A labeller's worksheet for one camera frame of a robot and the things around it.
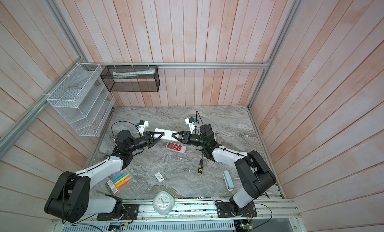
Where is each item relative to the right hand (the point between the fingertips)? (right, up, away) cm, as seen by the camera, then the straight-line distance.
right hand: (173, 137), depth 78 cm
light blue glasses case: (+30, -25, +2) cm, 39 cm away
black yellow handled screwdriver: (+16, -19, +10) cm, 27 cm away
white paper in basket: (-26, +37, +12) cm, 47 cm away
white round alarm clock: (-4, -33, -4) cm, 34 cm away
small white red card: (-8, -24, +5) cm, 26 cm away
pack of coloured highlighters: (-33, -26, +3) cm, 42 cm away
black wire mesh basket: (-33, +39, +26) cm, 57 cm away
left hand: (-4, 0, -2) cm, 5 cm away
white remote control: (-3, +2, -1) cm, 3 cm away
